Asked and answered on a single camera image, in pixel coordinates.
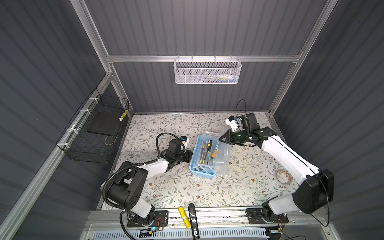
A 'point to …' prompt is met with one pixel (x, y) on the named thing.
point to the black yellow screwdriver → (209, 144)
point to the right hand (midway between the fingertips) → (221, 140)
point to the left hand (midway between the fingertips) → (193, 153)
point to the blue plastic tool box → (210, 156)
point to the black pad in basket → (106, 123)
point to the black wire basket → (93, 135)
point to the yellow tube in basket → (123, 115)
